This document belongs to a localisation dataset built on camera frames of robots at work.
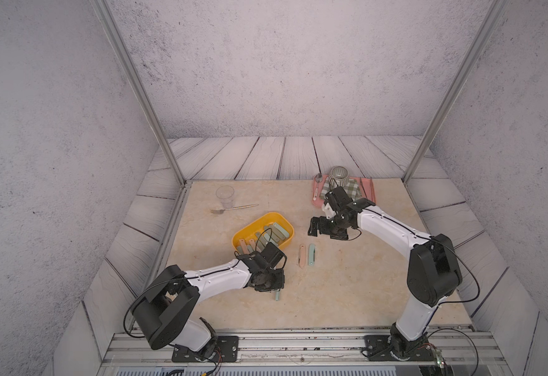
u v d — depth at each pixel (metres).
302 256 0.94
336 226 0.76
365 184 1.20
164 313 0.43
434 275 0.47
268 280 0.72
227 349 0.73
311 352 0.74
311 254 0.94
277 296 0.81
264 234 0.99
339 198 0.72
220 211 1.10
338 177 1.18
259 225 1.01
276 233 1.01
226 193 1.10
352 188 1.18
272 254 0.70
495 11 0.70
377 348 0.73
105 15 0.70
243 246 0.95
